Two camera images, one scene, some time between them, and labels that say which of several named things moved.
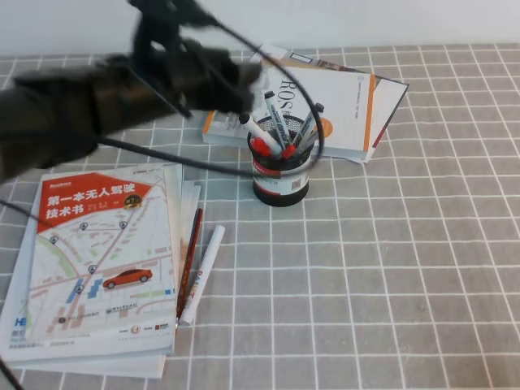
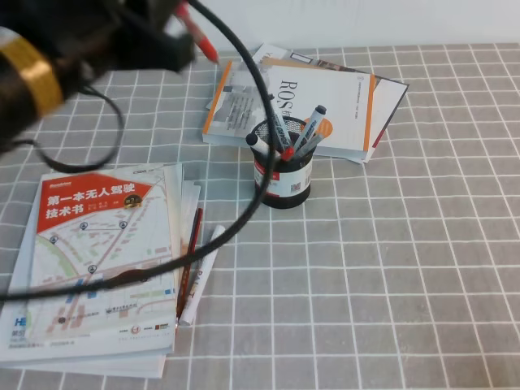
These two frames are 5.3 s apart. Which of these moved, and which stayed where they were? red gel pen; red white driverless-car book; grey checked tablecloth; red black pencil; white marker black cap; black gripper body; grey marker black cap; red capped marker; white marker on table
Moved: black gripper body; white marker black cap; red gel pen
Stayed: red capped marker; grey checked tablecloth; red black pencil; red white driverless-car book; white marker on table; grey marker black cap
